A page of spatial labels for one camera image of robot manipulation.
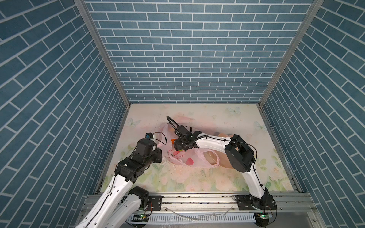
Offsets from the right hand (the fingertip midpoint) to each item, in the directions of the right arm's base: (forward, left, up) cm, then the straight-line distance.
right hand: (176, 144), depth 94 cm
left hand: (-12, +5, +13) cm, 19 cm away
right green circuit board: (-35, -50, -5) cm, 61 cm away
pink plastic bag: (-10, -13, +4) cm, 17 cm away
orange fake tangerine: (-2, +1, +7) cm, 8 cm away
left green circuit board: (-41, +13, -5) cm, 44 cm away
